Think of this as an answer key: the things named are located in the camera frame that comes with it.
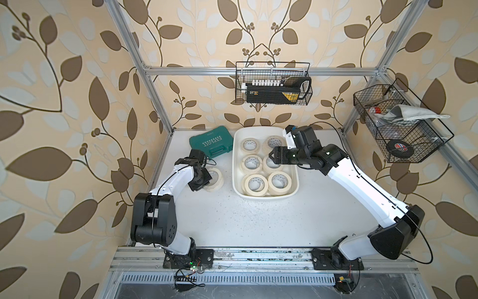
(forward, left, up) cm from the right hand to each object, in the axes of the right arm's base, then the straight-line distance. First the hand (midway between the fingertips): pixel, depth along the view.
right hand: (276, 155), depth 76 cm
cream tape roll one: (0, +8, -25) cm, 26 cm away
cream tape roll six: (+27, +10, -24) cm, 37 cm away
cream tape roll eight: (-3, +27, -15) cm, 31 cm away
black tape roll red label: (-2, -48, +4) cm, 48 cm away
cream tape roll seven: (+25, -3, -20) cm, 33 cm away
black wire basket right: (+3, -51, +8) cm, 52 cm away
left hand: (-1, +32, -18) cm, 37 cm away
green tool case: (+27, +31, -20) cm, 46 cm away
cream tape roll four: (+13, +9, -25) cm, 30 cm away
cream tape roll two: (+1, -5, -25) cm, 26 cm away
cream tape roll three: (+7, -1, -19) cm, 20 cm away
